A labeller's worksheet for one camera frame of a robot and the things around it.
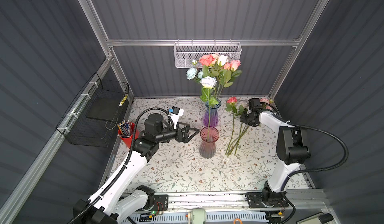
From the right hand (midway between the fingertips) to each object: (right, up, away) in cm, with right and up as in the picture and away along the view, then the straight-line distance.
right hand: (244, 119), depth 99 cm
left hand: (-34, -2, -31) cm, 46 cm away
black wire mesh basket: (-84, +1, -27) cm, 88 cm away
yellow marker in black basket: (-73, +11, -18) cm, 76 cm away
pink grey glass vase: (-26, -17, -7) cm, 32 cm away
